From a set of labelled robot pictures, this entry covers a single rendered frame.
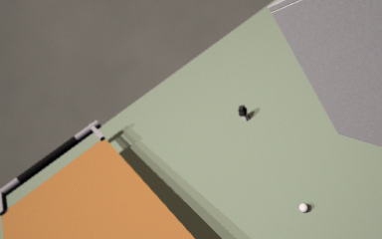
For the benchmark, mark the small white ball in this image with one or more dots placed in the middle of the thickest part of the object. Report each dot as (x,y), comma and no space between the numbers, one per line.
(303,207)

